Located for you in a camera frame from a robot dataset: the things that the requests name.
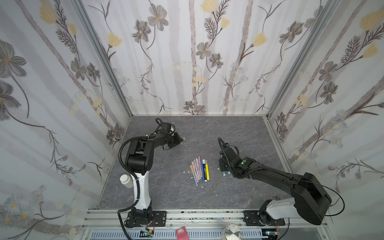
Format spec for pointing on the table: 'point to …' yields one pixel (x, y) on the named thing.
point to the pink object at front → (181, 234)
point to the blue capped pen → (202, 167)
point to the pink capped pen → (197, 163)
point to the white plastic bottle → (126, 181)
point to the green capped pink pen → (196, 169)
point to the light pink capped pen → (192, 163)
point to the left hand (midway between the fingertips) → (180, 135)
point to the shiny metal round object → (232, 231)
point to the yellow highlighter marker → (207, 173)
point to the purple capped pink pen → (200, 166)
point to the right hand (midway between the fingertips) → (219, 158)
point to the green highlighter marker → (224, 173)
